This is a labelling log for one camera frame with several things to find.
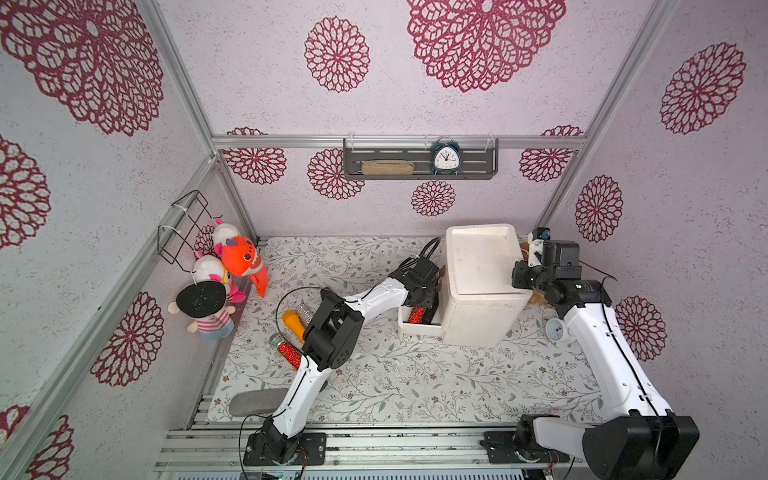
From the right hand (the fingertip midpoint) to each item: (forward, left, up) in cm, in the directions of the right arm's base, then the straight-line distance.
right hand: (521, 262), depth 78 cm
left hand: (+4, +23, -23) cm, 33 cm away
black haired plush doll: (-11, +81, -3) cm, 82 cm away
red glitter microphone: (-4, +26, -21) cm, 34 cm away
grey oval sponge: (-31, +69, -21) cm, 78 cm away
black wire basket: (+7, +88, +9) cm, 88 cm away
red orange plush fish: (+5, +78, -5) cm, 78 cm away
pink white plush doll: (+1, +86, -5) cm, 86 cm away
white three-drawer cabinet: (-6, +10, -3) cm, 12 cm away
